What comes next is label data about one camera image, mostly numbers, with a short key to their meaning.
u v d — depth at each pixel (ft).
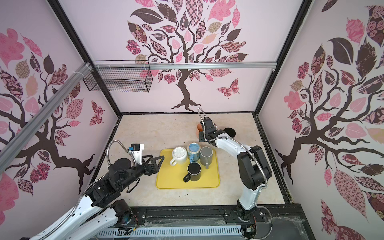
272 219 2.34
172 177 2.85
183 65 3.03
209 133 2.33
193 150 2.83
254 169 1.56
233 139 1.90
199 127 3.11
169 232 2.29
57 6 2.20
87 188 2.93
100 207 1.60
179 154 2.88
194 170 2.60
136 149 1.95
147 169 1.99
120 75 3.11
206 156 2.74
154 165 2.00
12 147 1.66
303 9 2.29
